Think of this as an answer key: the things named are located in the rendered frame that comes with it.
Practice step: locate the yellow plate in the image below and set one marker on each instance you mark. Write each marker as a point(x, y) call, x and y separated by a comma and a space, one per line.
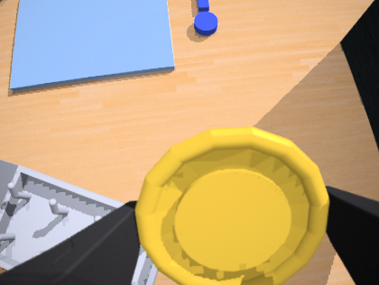
point(232, 206)

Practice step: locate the grey dish rack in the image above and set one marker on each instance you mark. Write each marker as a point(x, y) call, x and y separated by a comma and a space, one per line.
point(38, 211)

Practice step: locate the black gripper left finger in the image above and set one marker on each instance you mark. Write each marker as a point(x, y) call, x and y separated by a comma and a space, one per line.
point(104, 253)

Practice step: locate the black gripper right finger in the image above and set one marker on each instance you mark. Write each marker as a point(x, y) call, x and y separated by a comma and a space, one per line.
point(353, 230)

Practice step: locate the light blue rectangular mat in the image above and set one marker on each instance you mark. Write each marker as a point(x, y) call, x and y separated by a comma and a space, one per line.
point(64, 41)

